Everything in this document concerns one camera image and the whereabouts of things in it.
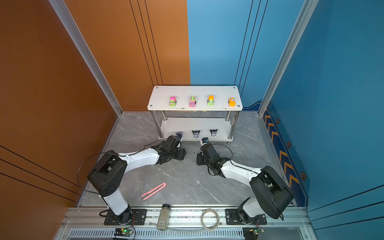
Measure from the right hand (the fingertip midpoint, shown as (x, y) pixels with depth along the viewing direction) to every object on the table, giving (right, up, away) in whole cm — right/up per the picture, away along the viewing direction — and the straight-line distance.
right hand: (197, 155), depth 89 cm
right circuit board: (+28, -31, -19) cm, 46 cm away
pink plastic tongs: (-24, -18, -8) cm, 31 cm away
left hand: (-9, +2, +5) cm, 10 cm away
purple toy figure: (-11, +13, +9) cm, 20 cm away
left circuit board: (-34, -33, -18) cm, 51 cm away
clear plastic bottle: (-16, -25, -19) cm, 35 cm away
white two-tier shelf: (-3, +28, +31) cm, 42 cm away
